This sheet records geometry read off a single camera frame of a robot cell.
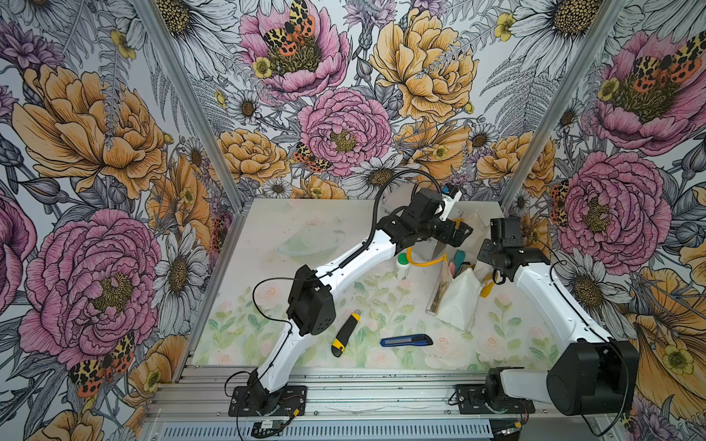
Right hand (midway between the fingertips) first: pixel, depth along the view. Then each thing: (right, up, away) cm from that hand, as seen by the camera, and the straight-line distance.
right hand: (492, 256), depth 84 cm
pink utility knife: (-8, -5, +12) cm, 16 cm away
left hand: (-13, +8, -4) cm, 16 cm away
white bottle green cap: (-26, -4, +8) cm, 27 cm away
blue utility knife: (-26, -26, +1) cm, 36 cm away
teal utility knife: (-3, -2, +19) cm, 19 cm away
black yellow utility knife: (-45, -24, 0) cm, 52 cm away
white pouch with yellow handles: (-12, -6, -5) cm, 15 cm away
